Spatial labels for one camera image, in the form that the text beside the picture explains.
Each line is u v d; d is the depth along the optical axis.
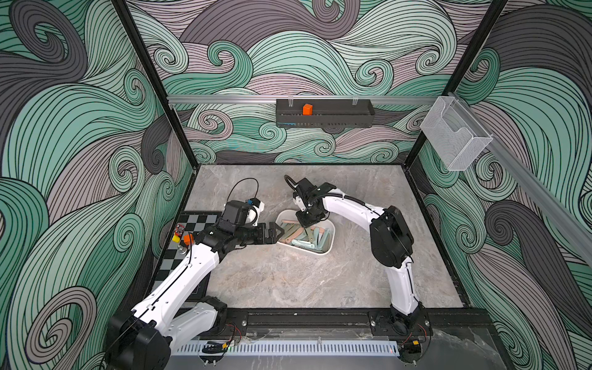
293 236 0.92
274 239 0.67
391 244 0.57
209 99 0.95
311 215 0.79
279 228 0.72
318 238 0.92
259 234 0.67
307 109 0.90
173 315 0.44
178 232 0.89
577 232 0.50
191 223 0.93
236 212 0.59
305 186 0.76
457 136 0.76
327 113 0.95
